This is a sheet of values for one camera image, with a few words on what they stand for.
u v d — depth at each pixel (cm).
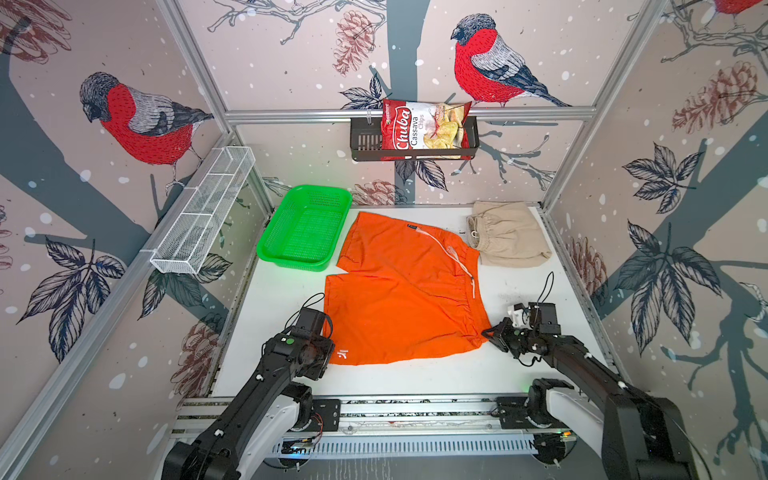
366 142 95
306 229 117
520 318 80
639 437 41
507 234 107
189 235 73
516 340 74
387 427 73
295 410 61
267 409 51
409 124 88
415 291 95
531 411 68
